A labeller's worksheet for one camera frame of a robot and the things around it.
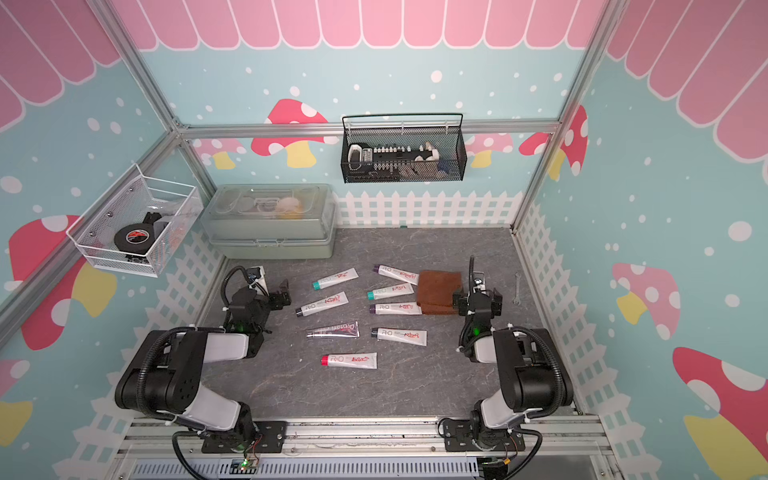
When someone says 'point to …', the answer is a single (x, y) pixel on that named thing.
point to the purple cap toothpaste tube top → (397, 274)
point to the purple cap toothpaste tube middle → (411, 308)
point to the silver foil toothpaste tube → (348, 329)
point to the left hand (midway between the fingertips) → (273, 285)
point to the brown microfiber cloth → (435, 292)
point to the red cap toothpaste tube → (366, 360)
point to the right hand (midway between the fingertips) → (478, 287)
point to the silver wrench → (516, 299)
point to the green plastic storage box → (272, 221)
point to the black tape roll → (136, 238)
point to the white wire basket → (172, 207)
